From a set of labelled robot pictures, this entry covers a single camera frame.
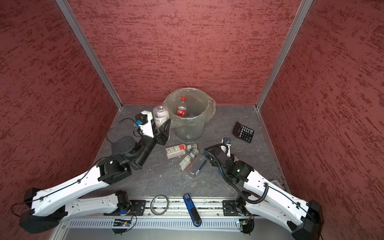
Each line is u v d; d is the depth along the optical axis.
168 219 0.72
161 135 0.51
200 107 1.02
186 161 0.85
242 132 1.03
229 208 0.74
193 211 0.71
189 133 0.95
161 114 0.56
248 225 0.71
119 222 0.73
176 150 0.89
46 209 0.39
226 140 0.67
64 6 0.71
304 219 0.39
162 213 0.73
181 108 0.97
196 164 0.89
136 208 0.75
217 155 0.55
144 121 0.47
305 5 0.71
